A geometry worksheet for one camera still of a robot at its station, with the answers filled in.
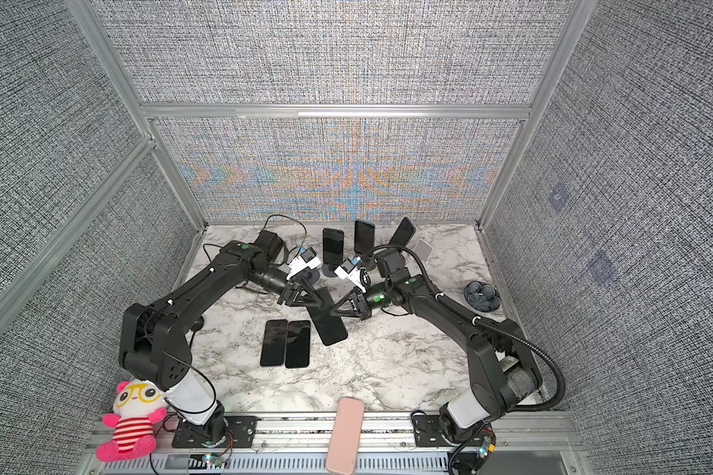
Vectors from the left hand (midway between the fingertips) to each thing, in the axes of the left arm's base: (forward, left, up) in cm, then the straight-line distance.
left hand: (318, 302), depth 75 cm
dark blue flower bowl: (+9, -52, -17) cm, 55 cm away
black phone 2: (+24, -4, -6) cm, 25 cm away
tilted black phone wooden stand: (+27, -27, -4) cm, 39 cm away
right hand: (-2, -4, -1) cm, 5 cm away
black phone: (-6, -3, -2) cm, 7 cm away
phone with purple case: (-1, +15, -20) cm, 25 cm away
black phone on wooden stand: (+28, -14, -4) cm, 32 cm away
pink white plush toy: (-18, +44, -14) cm, 50 cm away
